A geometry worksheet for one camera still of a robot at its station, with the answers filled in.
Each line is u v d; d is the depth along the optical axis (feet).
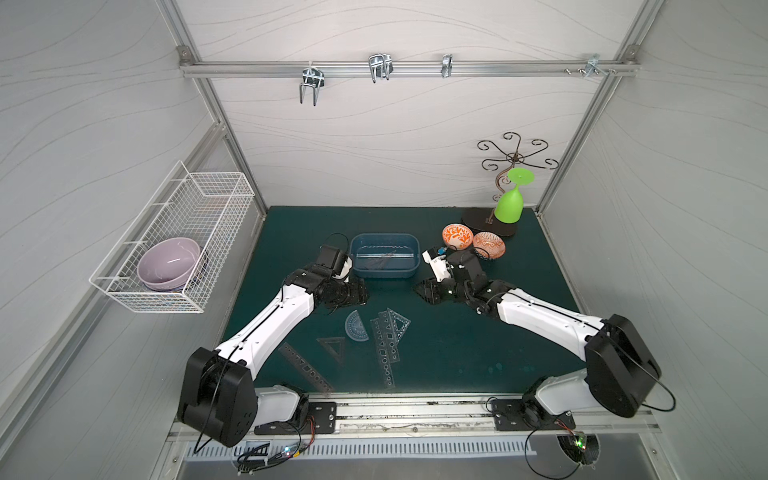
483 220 3.78
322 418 2.41
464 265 2.10
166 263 2.02
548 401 2.02
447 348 2.80
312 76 2.57
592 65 2.51
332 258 2.13
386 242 3.52
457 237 3.64
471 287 2.13
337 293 2.25
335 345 2.81
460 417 2.46
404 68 2.61
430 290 2.40
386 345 2.82
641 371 1.48
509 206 3.01
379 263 3.41
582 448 2.34
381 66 2.51
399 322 2.97
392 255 3.48
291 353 2.75
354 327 2.92
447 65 2.58
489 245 3.53
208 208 2.57
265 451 2.35
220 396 1.29
